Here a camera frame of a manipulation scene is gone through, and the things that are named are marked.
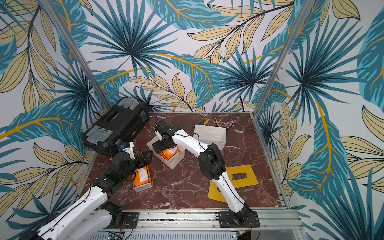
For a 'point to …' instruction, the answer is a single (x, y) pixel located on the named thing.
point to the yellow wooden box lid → (214, 193)
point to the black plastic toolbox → (120, 124)
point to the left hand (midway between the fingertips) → (147, 155)
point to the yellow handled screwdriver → (206, 122)
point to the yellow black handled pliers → (230, 125)
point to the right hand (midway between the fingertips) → (162, 146)
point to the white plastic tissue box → (174, 164)
